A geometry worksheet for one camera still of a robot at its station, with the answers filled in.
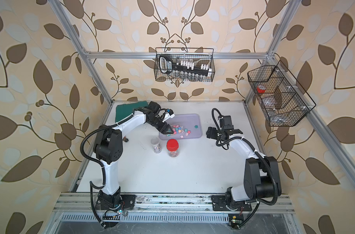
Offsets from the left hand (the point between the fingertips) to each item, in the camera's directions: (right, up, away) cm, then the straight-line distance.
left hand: (168, 128), depth 92 cm
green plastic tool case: (-38, +12, +21) cm, 46 cm away
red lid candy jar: (+3, -10, -10) cm, 14 cm away
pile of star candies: (+7, -2, +2) cm, 7 cm away
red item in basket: (+53, +22, -10) cm, 59 cm away
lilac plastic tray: (+11, 0, +10) cm, 15 cm away
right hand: (+29, -4, -1) cm, 29 cm away
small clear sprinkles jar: (-7, -8, -5) cm, 12 cm away
